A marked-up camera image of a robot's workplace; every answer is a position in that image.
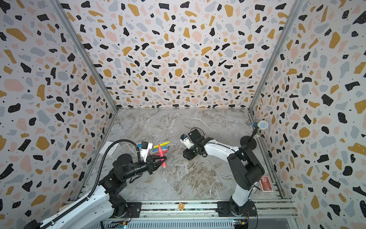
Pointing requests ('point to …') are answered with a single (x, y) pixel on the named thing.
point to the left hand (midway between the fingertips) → (166, 159)
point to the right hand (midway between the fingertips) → (187, 153)
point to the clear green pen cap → (208, 161)
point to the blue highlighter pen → (163, 148)
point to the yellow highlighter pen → (162, 144)
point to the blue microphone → (262, 124)
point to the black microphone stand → (249, 141)
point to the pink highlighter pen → (161, 154)
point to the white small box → (111, 150)
